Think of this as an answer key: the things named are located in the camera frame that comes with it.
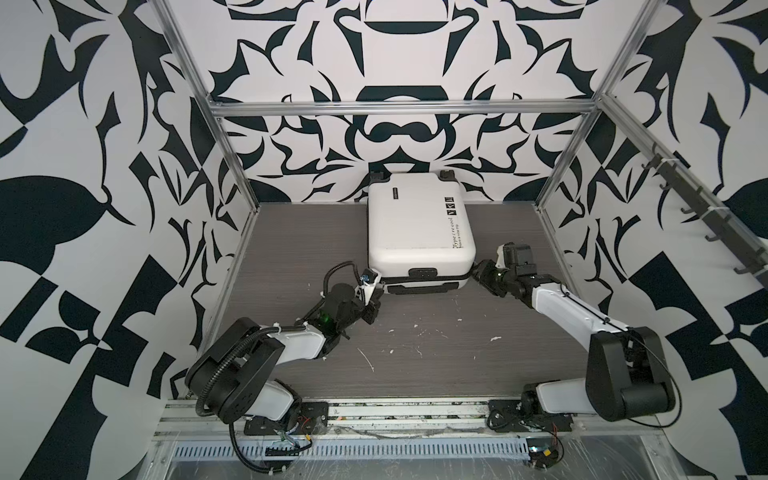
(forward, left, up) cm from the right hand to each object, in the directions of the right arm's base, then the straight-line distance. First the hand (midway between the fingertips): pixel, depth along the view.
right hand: (474, 269), depth 90 cm
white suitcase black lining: (+5, +16, +10) cm, 20 cm away
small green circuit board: (-43, -10, -12) cm, 46 cm away
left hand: (-5, +27, 0) cm, 27 cm away
